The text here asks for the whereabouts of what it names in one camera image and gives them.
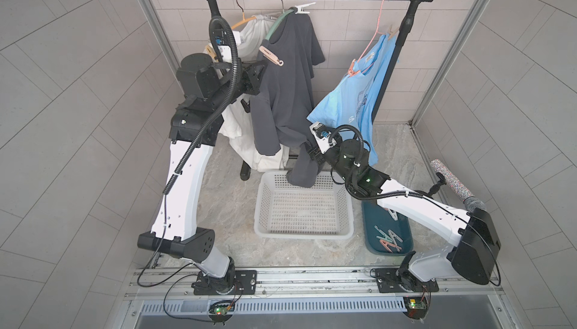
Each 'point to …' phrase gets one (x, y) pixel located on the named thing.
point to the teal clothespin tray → (386, 232)
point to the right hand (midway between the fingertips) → (311, 132)
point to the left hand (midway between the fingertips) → (268, 59)
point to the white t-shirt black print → (237, 120)
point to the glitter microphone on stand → (472, 201)
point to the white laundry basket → (286, 211)
